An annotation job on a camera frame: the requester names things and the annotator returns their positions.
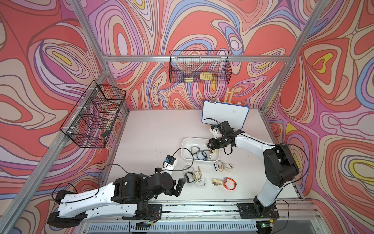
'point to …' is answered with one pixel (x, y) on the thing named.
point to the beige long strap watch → (195, 176)
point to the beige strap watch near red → (215, 182)
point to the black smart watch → (186, 177)
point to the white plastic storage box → (196, 144)
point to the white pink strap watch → (186, 166)
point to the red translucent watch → (224, 181)
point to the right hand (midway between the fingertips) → (212, 148)
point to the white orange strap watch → (219, 165)
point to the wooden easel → (227, 92)
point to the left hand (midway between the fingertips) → (180, 180)
